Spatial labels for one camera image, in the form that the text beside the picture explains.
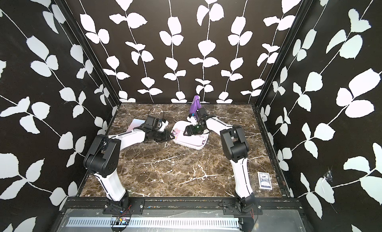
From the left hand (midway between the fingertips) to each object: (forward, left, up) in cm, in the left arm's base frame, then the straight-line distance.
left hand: (174, 135), depth 94 cm
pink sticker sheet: (+3, -1, -1) cm, 3 cm away
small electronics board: (-44, +26, -8) cm, 51 cm away
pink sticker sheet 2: (+16, +30, -7) cm, 35 cm away
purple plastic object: (+20, -15, +8) cm, 26 cm away
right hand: (+4, -8, -2) cm, 10 cm away
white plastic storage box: (-3, -15, -3) cm, 16 cm away
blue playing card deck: (-29, -51, -5) cm, 59 cm away
